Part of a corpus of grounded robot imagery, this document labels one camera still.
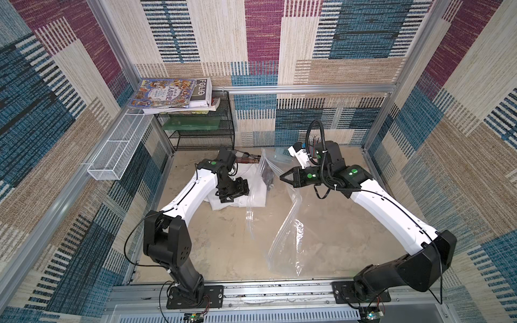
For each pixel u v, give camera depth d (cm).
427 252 40
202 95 81
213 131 116
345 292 74
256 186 94
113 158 71
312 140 102
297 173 63
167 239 45
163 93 81
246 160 109
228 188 71
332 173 56
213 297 73
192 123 97
